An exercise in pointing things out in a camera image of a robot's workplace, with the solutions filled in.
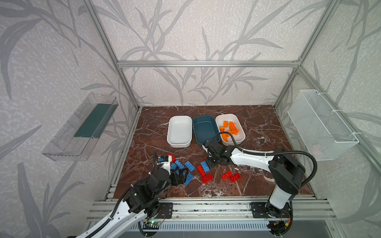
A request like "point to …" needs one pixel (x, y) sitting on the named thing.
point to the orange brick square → (222, 129)
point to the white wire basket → (327, 136)
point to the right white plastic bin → (241, 136)
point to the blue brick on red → (205, 166)
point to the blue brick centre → (189, 165)
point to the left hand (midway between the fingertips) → (184, 167)
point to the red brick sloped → (226, 175)
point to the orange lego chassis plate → (232, 128)
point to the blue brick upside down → (189, 178)
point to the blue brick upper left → (179, 164)
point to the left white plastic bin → (179, 134)
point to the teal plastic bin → (205, 128)
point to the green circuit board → (151, 225)
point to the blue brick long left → (173, 166)
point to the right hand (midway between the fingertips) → (207, 156)
